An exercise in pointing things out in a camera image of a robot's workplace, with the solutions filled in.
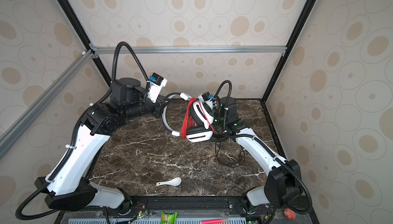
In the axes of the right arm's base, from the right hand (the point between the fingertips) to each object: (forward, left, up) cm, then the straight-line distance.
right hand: (192, 113), depth 72 cm
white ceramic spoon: (-22, +10, -29) cm, 38 cm away
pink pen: (-39, -10, -30) cm, 50 cm away
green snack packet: (-39, +11, -27) cm, 48 cm away
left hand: (-5, +6, +15) cm, 17 cm away
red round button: (-37, -44, -27) cm, 64 cm away
